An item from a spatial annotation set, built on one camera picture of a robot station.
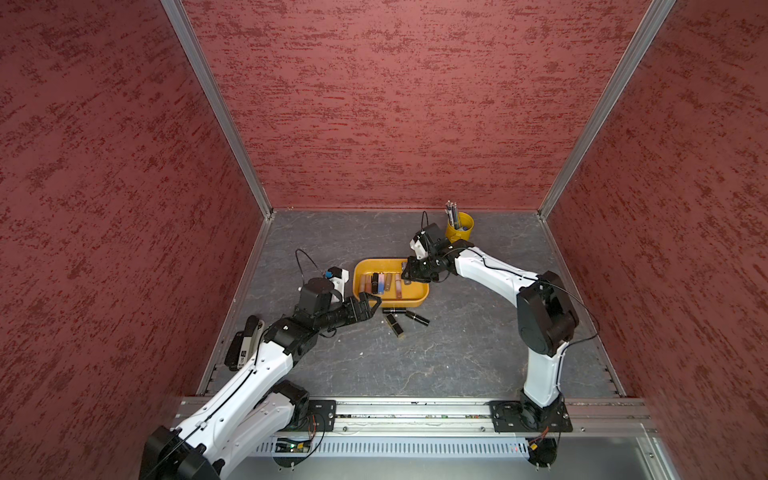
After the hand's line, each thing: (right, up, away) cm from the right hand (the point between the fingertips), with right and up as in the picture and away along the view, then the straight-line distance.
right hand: (406, 280), depth 91 cm
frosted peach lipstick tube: (-14, -2, +7) cm, 16 cm away
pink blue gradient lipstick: (-8, -2, +7) cm, 11 cm away
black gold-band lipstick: (-4, -10, +1) cm, 11 cm away
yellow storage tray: (+1, -6, +3) cm, 7 cm away
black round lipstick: (-10, -2, +7) cm, 12 cm away
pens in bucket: (+17, +22, +10) cm, 29 cm away
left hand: (-11, -6, -13) cm, 18 cm away
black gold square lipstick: (-3, -14, -3) cm, 14 cm away
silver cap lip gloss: (-12, -2, +7) cm, 14 cm away
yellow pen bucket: (+20, +16, +10) cm, 27 cm away
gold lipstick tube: (-6, -1, +7) cm, 10 cm away
